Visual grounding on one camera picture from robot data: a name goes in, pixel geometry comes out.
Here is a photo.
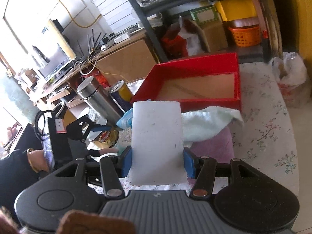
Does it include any green box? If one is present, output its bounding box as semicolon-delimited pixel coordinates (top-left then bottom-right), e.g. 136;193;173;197
190;6;218;25

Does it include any red cardboard box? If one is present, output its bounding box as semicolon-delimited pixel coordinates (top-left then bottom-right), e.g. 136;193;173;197
132;52;242;113

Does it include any wooden tv cabinet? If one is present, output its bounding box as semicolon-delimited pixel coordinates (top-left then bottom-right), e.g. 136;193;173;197
36;31;159;108

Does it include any white plastic bag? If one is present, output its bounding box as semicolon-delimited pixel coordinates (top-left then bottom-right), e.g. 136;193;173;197
270;52;311;108

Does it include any television monitor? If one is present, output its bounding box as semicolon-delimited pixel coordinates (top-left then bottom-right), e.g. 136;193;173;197
31;19;76;81

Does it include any blue yellow drink can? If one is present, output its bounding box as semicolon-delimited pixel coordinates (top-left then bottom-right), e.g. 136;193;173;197
109;80;133;112

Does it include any purple towel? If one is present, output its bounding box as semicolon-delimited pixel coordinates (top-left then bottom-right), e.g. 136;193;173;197
190;127;235;163

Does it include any stainless steel thermos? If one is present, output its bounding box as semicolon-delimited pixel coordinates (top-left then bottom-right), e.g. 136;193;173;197
77;76;124;126

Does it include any yellow cable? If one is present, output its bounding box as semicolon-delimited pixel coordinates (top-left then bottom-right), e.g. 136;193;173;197
47;0;161;84

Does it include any white sponge block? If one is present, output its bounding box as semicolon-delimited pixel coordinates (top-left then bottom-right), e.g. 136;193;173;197
129;101;187;186

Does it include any light green towel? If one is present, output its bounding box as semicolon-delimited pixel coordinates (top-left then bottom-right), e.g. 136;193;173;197
181;106;243;142

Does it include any red white bag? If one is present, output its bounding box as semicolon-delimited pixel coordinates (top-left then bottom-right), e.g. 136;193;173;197
161;16;204;60

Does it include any black wifi router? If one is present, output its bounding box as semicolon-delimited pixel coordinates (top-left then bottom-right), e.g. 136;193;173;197
77;28;115;57

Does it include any brown cardboard carton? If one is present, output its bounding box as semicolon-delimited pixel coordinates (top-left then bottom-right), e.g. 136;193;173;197
192;20;228;52

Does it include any person left hand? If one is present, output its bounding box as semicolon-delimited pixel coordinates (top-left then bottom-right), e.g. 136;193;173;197
27;148;50;173

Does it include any orange plastic basket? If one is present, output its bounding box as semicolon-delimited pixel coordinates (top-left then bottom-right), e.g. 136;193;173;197
228;25;262;47

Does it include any yellow box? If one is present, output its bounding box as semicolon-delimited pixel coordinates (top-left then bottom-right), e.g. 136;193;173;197
214;0;258;22

